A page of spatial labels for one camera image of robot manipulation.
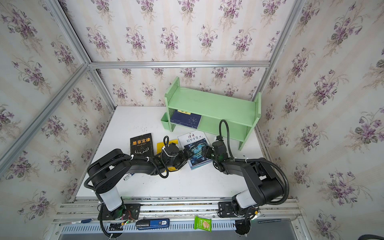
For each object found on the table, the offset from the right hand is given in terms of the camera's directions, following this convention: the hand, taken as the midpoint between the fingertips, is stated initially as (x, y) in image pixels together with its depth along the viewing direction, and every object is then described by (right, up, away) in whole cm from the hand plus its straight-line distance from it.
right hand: (205, 151), depth 93 cm
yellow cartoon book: (-30, +3, +3) cm, 30 cm away
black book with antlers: (-41, +4, +3) cm, 42 cm away
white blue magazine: (-5, +6, +7) cm, 10 cm away
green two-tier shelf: (+18, +23, -13) cm, 32 cm away
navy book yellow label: (-13, +21, +1) cm, 25 cm away
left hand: (-8, -2, -5) cm, 10 cm away
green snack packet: (-3, -29, -24) cm, 38 cm away
